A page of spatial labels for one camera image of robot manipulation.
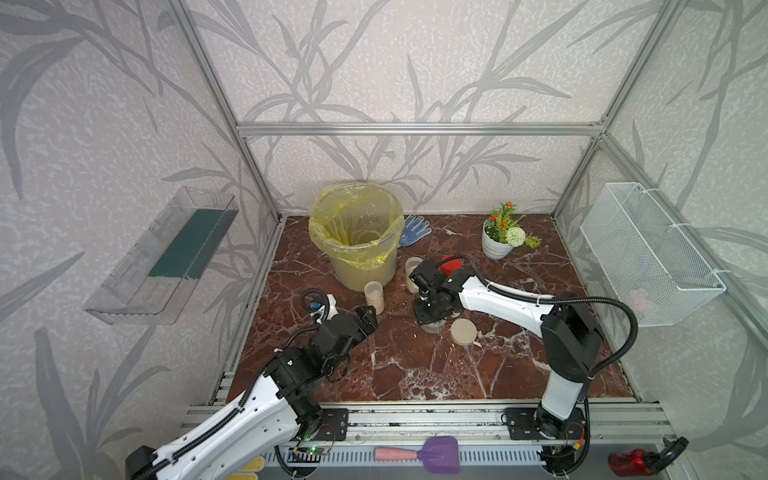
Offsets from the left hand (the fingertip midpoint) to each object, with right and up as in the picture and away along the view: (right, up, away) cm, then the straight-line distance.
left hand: (369, 320), depth 76 cm
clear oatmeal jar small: (0, +5, +14) cm, 15 cm away
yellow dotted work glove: (-27, -33, -8) cm, 43 cm away
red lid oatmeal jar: (+21, +14, +5) cm, 26 cm away
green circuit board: (-12, -30, -5) cm, 32 cm away
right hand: (+13, -2, +11) cm, 17 cm away
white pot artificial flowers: (+41, +23, +21) cm, 51 cm away
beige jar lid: (+27, -7, +13) cm, 31 cm away
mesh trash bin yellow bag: (-6, +25, +25) cm, 35 cm away
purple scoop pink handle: (+17, -30, -6) cm, 35 cm away
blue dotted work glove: (+13, +25, +40) cm, 50 cm away
